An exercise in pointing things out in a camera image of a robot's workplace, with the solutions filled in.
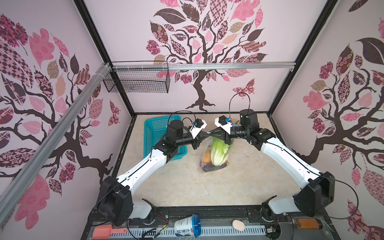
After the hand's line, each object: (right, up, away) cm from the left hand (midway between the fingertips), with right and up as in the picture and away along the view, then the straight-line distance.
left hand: (208, 135), depth 73 cm
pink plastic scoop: (-50, -45, -5) cm, 67 cm away
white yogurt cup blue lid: (-9, -39, -10) cm, 41 cm away
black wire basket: (-43, +37, +22) cm, 61 cm away
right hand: (+2, +3, -2) cm, 4 cm away
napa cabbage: (+7, -9, +6) cm, 13 cm away
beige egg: (+14, -44, -2) cm, 46 cm away
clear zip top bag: (0, -7, +10) cm, 13 cm away
